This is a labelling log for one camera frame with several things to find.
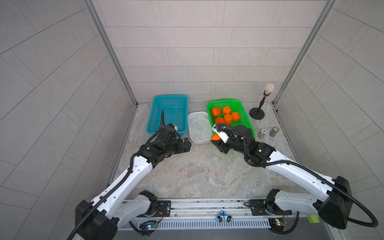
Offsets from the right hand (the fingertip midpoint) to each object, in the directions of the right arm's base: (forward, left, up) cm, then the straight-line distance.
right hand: (214, 137), depth 75 cm
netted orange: (+30, -5, -14) cm, 34 cm away
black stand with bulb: (+30, -37, -19) cm, 51 cm away
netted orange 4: (+21, -7, -14) cm, 26 cm away
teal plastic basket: (+39, +24, -17) cm, 49 cm away
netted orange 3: (+23, -13, -14) cm, 30 cm away
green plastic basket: (+33, -20, -12) cm, 40 cm away
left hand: (-1, +14, -4) cm, 15 cm away
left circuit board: (-33, +32, -16) cm, 48 cm away
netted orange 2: (+30, -13, -14) cm, 36 cm away
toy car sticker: (-31, -1, -19) cm, 37 cm away
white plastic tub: (+18, +7, -16) cm, 26 cm away
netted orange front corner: (+25, -18, -14) cm, 34 cm away
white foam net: (+18, +7, -16) cm, 26 cm away
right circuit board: (-35, -26, -22) cm, 49 cm away
